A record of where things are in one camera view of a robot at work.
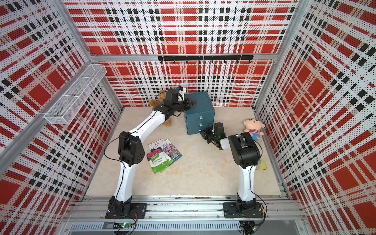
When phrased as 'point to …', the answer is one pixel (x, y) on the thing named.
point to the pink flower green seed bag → (157, 160)
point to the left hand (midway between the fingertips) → (198, 103)
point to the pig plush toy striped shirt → (253, 126)
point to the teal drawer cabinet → (201, 115)
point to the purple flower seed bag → (168, 148)
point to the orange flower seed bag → (156, 148)
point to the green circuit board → (125, 225)
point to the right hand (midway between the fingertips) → (200, 129)
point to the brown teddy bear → (161, 96)
